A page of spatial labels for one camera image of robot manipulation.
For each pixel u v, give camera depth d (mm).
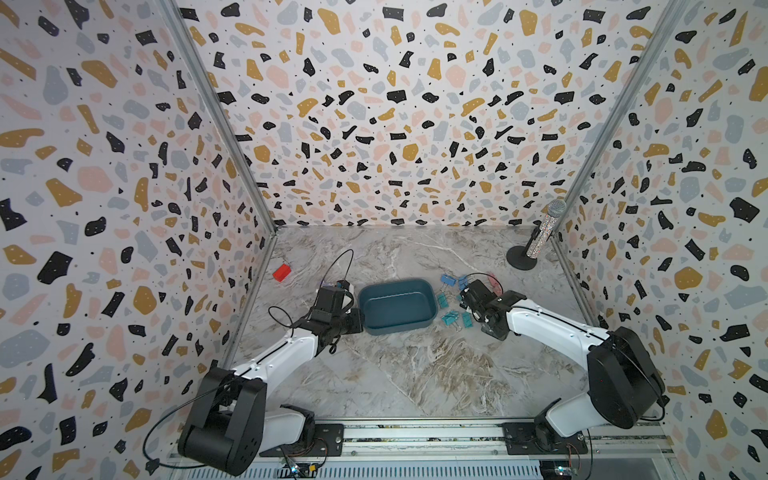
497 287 1032
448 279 1063
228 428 405
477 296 705
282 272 1063
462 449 732
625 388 438
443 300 1001
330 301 690
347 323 767
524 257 1063
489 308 653
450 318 942
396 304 1030
